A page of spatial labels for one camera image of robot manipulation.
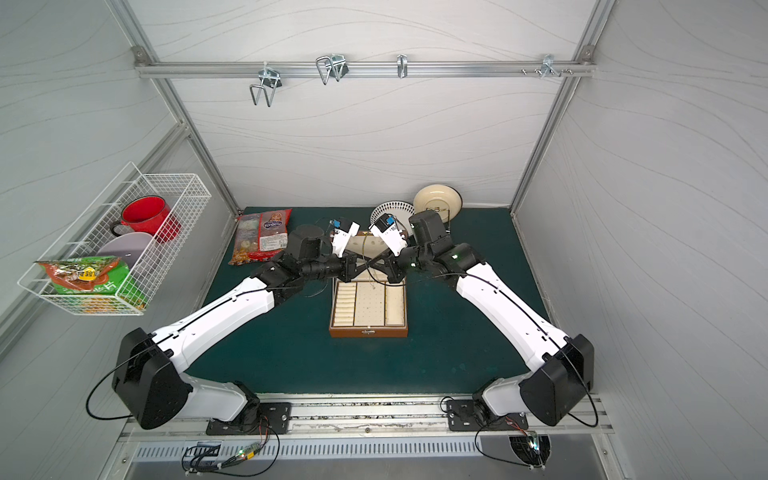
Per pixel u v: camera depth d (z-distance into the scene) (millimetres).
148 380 401
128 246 645
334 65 765
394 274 629
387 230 628
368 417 749
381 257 675
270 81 785
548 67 765
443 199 1036
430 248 562
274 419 737
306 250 594
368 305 882
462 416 733
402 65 726
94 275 543
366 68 794
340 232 675
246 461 676
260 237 1068
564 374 391
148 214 651
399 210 1187
